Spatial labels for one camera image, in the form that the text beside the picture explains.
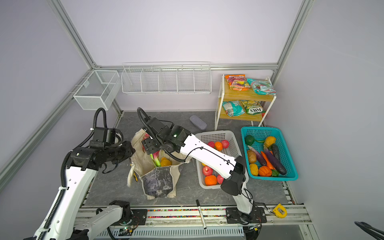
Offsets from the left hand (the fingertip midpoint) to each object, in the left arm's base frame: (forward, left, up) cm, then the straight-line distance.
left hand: (135, 152), depth 70 cm
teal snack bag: (+32, -55, -6) cm, 63 cm away
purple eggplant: (-1, -76, -20) cm, 78 cm away
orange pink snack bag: (+37, -56, +10) cm, 68 cm away
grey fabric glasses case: (+35, -32, -23) cm, 53 cm away
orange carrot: (-2, -72, -21) cm, 75 cm away
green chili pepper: (+16, -75, -24) cm, 80 cm away
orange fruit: (-9, -36, -19) cm, 42 cm away
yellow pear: (+3, -10, -20) cm, 22 cm away
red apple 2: (-4, -35, -20) cm, 40 cm away
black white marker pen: (-24, -30, -24) cm, 45 cm away
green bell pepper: (+15, -64, -19) cm, 69 cm away
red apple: (+14, -48, -20) cm, 54 cm away
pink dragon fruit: (-3, -10, 0) cm, 10 cm away
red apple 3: (-9, -41, -19) cm, 46 cm away
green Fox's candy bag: (+32, -68, -6) cm, 75 cm away
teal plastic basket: (+20, -74, -19) cm, 79 cm away
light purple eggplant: (+3, -68, -22) cm, 72 cm away
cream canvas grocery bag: (-12, -10, -8) cm, 18 cm away
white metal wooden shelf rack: (+30, -48, +8) cm, 57 cm away
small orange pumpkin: (-6, -67, -18) cm, 69 cm away
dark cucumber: (+6, -79, -19) cm, 81 cm away
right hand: (+3, -8, +3) cm, 9 cm away
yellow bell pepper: (+14, -77, -20) cm, 81 cm away
